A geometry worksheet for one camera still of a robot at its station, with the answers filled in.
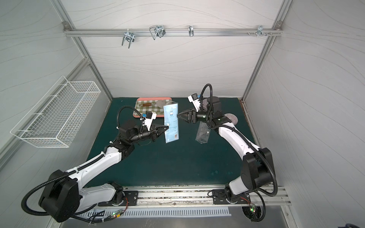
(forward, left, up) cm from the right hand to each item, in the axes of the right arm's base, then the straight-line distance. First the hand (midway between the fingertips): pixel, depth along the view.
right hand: (180, 114), depth 75 cm
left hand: (-8, +6, -3) cm, 10 cm away
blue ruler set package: (-4, +4, +1) cm, 6 cm away
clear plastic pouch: (+6, -15, -29) cm, 33 cm away
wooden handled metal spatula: (+31, +20, -25) cm, 45 cm away
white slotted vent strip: (-41, +4, -28) cm, 50 cm away
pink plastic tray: (+37, +25, -25) cm, 51 cm away
